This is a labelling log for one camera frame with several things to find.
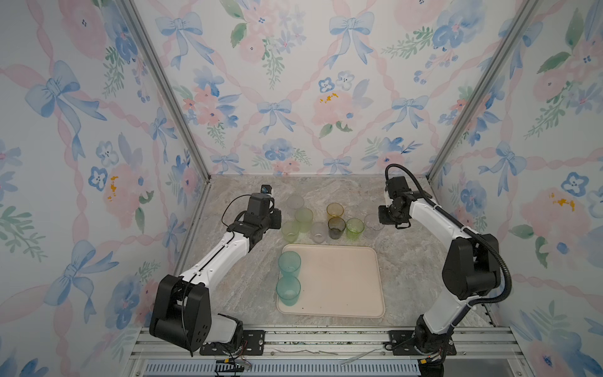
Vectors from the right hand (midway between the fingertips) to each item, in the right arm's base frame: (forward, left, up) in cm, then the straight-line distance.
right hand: (386, 217), depth 93 cm
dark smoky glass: (0, +19, -8) cm, 21 cm away
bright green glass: (0, +11, -8) cm, 14 cm away
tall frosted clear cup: (+13, +38, -7) cm, 40 cm away
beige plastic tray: (-21, +19, -13) cm, 31 cm away
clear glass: (+2, +4, -7) cm, 8 cm away
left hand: (-3, +43, +8) cm, 44 cm away
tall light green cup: (0, +32, -1) cm, 32 cm away
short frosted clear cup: (-1, +26, -9) cm, 28 cm away
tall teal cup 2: (-19, +38, -2) cm, 42 cm away
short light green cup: (-3, +38, -5) cm, 39 cm away
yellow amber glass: (+6, +20, -4) cm, 21 cm away
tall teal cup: (-26, +38, -8) cm, 47 cm away
